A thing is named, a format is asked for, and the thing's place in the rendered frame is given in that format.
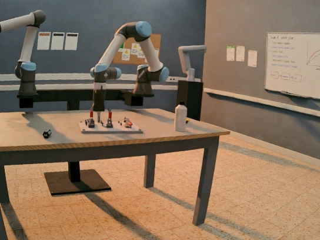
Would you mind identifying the white plastic bottle with black cap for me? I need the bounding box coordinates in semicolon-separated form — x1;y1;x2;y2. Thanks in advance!
174;101;187;131

